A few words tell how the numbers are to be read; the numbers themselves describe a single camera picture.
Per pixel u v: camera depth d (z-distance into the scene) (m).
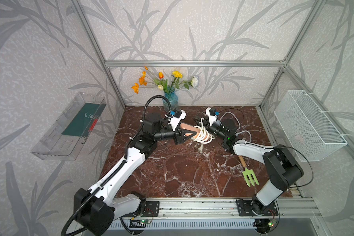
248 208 0.73
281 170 0.46
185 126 0.65
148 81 0.99
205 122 0.74
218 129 0.73
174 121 0.59
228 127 0.65
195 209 0.75
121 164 0.46
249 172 0.86
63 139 0.64
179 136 0.59
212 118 0.72
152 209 0.73
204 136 0.66
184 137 0.62
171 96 1.09
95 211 0.37
